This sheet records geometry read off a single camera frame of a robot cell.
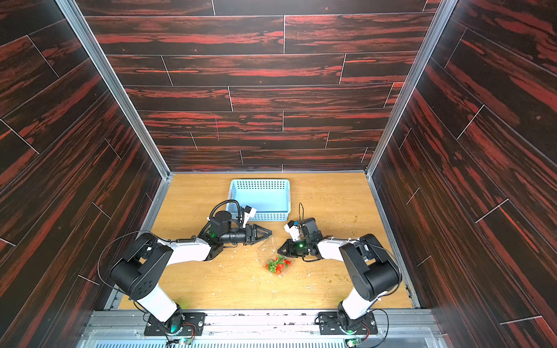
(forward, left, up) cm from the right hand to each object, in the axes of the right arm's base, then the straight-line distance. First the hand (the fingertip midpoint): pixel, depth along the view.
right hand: (282, 249), depth 92 cm
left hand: (-2, +4, +13) cm, 14 cm away
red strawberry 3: (-10, +1, +4) cm, 11 cm away
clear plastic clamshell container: (-6, +5, +2) cm, 8 cm away
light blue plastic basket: (+28, +7, 0) cm, 29 cm away
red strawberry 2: (-8, -2, +4) cm, 9 cm away
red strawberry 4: (-9, +1, +3) cm, 9 cm away
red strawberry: (-9, +4, +3) cm, 10 cm away
